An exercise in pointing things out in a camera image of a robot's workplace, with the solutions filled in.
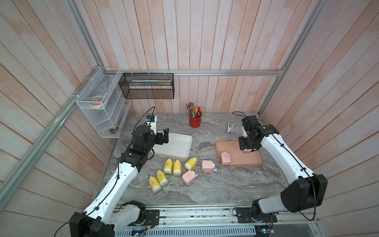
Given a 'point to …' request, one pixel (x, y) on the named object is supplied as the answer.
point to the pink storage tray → (238, 157)
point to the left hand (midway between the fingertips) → (160, 130)
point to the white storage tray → (179, 145)
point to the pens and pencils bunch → (194, 112)
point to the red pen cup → (195, 122)
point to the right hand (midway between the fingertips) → (245, 143)
